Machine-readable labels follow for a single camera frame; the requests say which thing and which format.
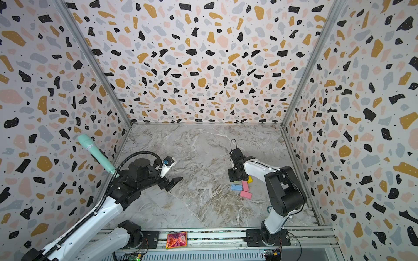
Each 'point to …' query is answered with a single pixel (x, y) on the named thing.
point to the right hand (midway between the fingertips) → (236, 177)
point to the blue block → (236, 187)
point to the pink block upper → (245, 185)
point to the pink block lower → (246, 194)
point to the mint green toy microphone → (89, 143)
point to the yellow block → (250, 180)
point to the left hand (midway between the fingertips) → (177, 168)
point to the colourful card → (176, 240)
